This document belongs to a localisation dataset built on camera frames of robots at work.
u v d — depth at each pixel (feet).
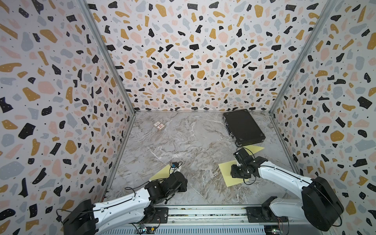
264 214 2.20
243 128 3.49
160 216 2.41
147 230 2.31
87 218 1.50
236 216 2.47
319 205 1.36
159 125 3.62
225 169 3.02
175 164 2.45
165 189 1.99
